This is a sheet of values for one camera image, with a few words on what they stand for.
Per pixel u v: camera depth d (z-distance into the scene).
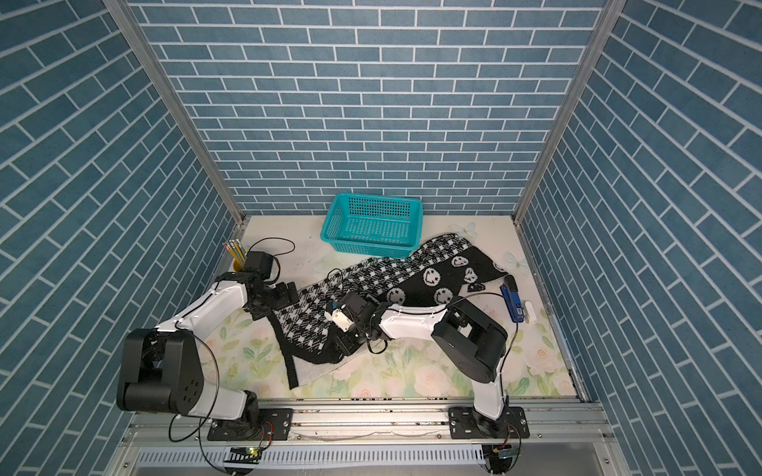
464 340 0.50
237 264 0.94
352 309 0.69
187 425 0.75
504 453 0.71
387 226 1.19
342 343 0.75
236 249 0.91
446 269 1.02
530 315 0.91
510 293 0.95
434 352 0.86
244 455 0.72
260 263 0.72
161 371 0.43
